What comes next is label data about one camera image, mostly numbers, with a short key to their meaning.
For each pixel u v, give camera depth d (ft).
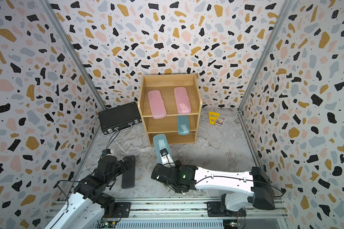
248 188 1.33
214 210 2.41
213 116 3.86
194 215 2.40
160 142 2.57
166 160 2.00
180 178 1.62
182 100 2.68
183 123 2.89
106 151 2.26
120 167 2.33
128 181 2.68
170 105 2.62
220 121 3.70
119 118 3.49
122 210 2.40
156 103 2.56
